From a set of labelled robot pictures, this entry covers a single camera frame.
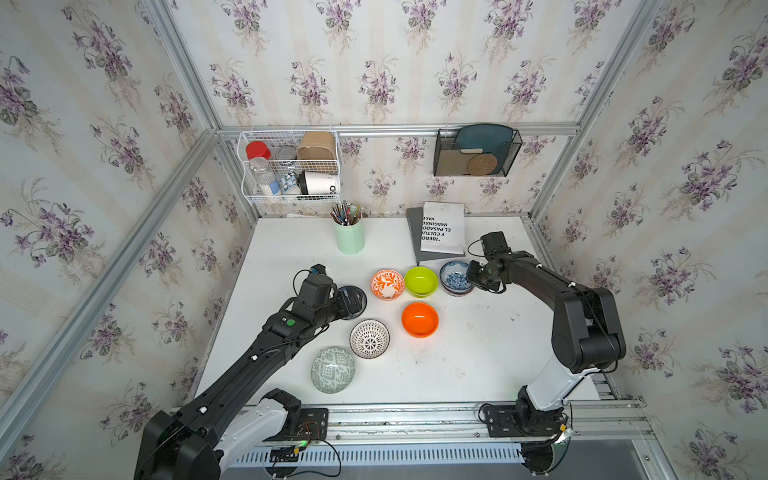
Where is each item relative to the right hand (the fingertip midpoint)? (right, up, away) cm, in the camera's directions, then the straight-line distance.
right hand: (471, 279), depth 95 cm
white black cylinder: (-51, +31, -3) cm, 60 cm away
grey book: (-16, +21, +21) cm, 34 cm away
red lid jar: (-69, +41, -4) cm, 80 cm away
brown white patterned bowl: (-33, -16, -9) cm, 38 cm away
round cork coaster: (+4, +38, +2) cm, 38 cm away
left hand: (-36, -4, -15) cm, 39 cm away
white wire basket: (-57, +36, -2) cm, 68 cm away
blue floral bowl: (-5, 0, +3) cm, 6 cm away
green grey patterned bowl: (-43, -23, -14) cm, 51 cm away
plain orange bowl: (-18, -12, -5) cm, 22 cm away
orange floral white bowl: (-27, -2, +3) cm, 27 cm away
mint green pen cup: (-40, +13, +8) cm, 43 cm away
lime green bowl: (-16, -1, +3) cm, 16 cm away
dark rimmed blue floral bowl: (-36, -2, -23) cm, 43 cm away
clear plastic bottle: (-66, +32, -6) cm, 74 cm away
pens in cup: (-42, +22, +6) cm, 48 cm away
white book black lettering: (-7, +18, +12) cm, 22 cm away
